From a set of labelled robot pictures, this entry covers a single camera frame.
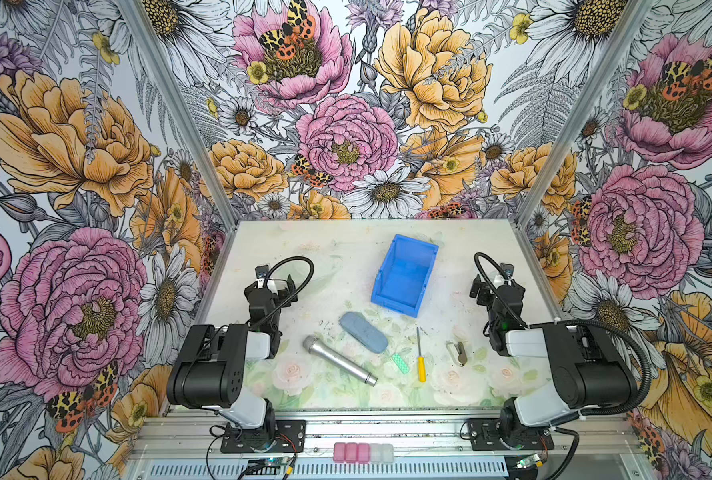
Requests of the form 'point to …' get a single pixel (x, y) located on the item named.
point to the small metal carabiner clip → (458, 353)
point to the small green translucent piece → (404, 368)
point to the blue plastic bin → (404, 274)
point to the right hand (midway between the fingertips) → (493, 284)
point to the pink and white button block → (361, 453)
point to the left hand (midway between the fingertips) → (276, 285)
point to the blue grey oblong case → (363, 331)
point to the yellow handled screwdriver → (422, 377)
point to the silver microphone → (316, 347)
